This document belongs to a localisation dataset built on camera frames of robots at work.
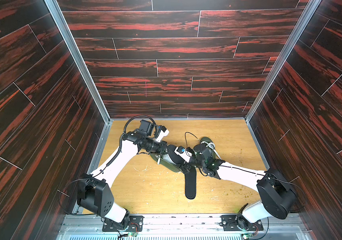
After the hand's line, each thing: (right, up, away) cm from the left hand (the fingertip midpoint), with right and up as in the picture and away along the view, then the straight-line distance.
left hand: (171, 152), depth 77 cm
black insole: (+1, -2, -2) cm, 3 cm away
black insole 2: (+11, -20, +10) cm, 25 cm away
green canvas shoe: (-5, -6, +14) cm, 16 cm away
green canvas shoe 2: (+25, +4, +19) cm, 32 cm away
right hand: (+6, -3, +10) cm, 12 cm away
